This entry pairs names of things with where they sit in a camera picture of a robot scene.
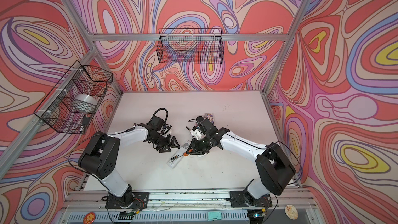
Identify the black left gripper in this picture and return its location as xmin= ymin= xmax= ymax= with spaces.
xmin=150 ymin=133 xmax=181 ymax=153

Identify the beige round disc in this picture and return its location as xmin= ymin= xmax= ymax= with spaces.
xmin=285 ymin=204 xmax=299 ymax=220

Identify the orange handled screwdriver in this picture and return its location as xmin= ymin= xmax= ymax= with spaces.
xmin=171 ymin=152 xmax=188 ymax=162

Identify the black wire basket back wall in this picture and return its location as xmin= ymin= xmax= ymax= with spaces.
xmin=156 ymin=28 xmax=224 ymax=64

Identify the green box on rail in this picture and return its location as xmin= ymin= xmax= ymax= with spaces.
xmin=207 ymin=211 xmax=222 ymax=221

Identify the black wire basket left wall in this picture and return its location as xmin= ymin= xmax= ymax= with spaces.
xmin=34 ymin=61 xmax=114 ymax=134

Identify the white remote with back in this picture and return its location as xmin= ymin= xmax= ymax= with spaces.
xmin=166 ymin=141 xmax=191 ymax=169

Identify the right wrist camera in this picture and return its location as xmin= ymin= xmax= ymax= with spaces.
xmin=190 ymin=126 xmax=204 ymax=140

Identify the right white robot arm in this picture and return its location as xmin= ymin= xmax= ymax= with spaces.
xmin=185 ymin=116 xmax=296 ymax=200

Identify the pink round speaker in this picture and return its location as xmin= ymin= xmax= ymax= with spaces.
xmin=196 ymin=116 xmax=204 ymax=123

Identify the silver tape roll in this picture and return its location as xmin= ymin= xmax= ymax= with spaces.
xmin=72 ymin=94 xmax=98 ymax=113

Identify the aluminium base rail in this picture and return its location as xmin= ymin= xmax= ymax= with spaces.
xmin=61 ymin=187 xmax=317 ymax=211

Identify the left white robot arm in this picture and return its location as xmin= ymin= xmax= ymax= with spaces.
xmin=78 ymin=116 xmax=180 ymax=208

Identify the red round sticker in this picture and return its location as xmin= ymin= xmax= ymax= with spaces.
xmin=83 ymin=212 xmax=96 ymax=224

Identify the small purple card box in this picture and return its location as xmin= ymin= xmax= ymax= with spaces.
xmin=204 ymin=114 xmax=214 ymax=123

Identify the black wire basket wall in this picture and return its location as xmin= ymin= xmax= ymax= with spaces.
xmin=156 ymin=28 xmax=224 ymax=64
xmin=34 ymin=61 xmax=114 ymax=134

